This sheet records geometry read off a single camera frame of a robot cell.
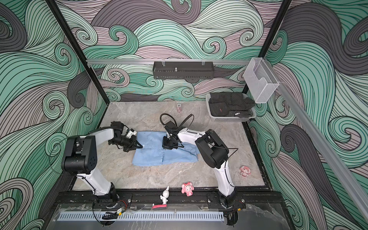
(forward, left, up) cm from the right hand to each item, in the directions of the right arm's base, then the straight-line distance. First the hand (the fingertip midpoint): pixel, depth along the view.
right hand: (163, 148), depth 93 cm
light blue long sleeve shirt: (-6, +5, +4) cm, 9 cm away
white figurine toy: (-28, -4, +3) cm, 28 cm away
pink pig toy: (-25, -16, +3) cm, 30 cm away
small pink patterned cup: (+32, -10, +4) cm, 34 cm away
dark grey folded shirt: (+36, -51, +5) cm, 63 cm away
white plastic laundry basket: (+20, -46, +6) cm, 51 cm away
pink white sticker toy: (-15, -50, +2) cm, 52 cm away
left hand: (-1, +13, +4) cm, 14 cm away
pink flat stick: (-33, -2, +6) cm, 34 cm away
